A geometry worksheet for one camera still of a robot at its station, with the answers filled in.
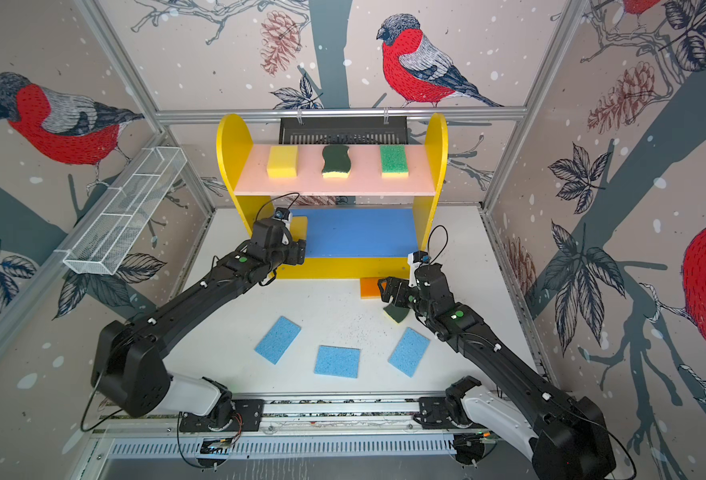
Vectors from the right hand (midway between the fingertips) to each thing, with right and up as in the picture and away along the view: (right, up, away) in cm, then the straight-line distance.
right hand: (389, 282), depth 81 cm
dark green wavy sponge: (+4, -11, +9) cm, 15 cm away
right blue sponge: (+6, -20, +3) cm, 21 cm away
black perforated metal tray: (-14, +49, +19) cm, 54 cm away
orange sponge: (-5, -5, +16) cm, 18 cm away
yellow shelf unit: (-4, +24, +44) cm, 50 cm away
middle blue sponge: (-15, -22, +1) cm, 27 cm away
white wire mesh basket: (-71, +20, -3) cm, 74 cm away
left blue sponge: (-32, -18, +5) cm, 37 cm away
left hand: (-26, +13, +4) cm, 29 cm away
